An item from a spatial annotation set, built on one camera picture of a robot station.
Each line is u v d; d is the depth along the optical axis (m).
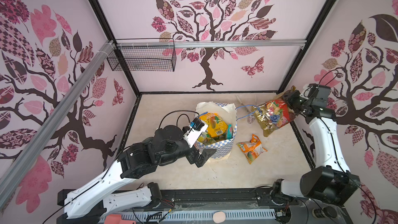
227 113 0.90
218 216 0.69
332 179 0.39
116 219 0.68
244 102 1.11
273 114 0.76
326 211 0.62
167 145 0.39
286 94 0.76
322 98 0.55
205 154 0.47
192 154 0.48
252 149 0.85
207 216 0.70
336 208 0.71
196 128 0.46
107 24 0.82
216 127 0.90
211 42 0.94
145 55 0.95
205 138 0.85
